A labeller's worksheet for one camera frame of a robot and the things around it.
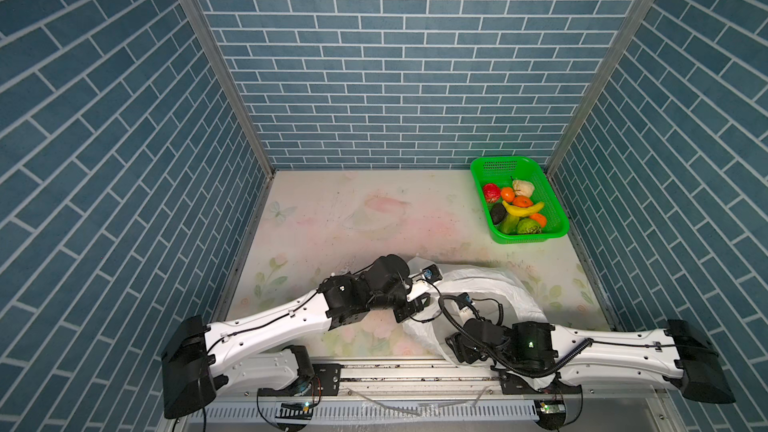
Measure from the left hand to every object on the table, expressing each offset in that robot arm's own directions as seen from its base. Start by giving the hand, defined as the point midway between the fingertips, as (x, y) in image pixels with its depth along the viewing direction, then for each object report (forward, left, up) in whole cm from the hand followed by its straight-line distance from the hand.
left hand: (427, 295), depth 71 cm
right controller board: (-23, -31, -21) cm, 44 cm away
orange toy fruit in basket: (+31, -43, -12) cm, 54 cm away
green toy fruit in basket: (+26, -36, -9) cm, 46 cm away
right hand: (-6, -7, -13) cm, 16 cm away
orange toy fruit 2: (+42, -34, -11) cm, 55 cm away
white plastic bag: (-2, -15, +3) cm, 15 cm away
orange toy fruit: (+38, -39, -11) cm, 55 cm away
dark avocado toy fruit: (+33, -29, -11) cm, 45 cm away
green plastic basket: (+48, -43, -9) cm, 65 cm away
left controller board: (-21, +32, -20) cm, 43 cm away
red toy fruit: (+43, -28, -11) cm, 52 cm away
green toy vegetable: (+28, -31, -11) cm, 43 cm away
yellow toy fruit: (+32, -36, -9) cm, 49 cm away
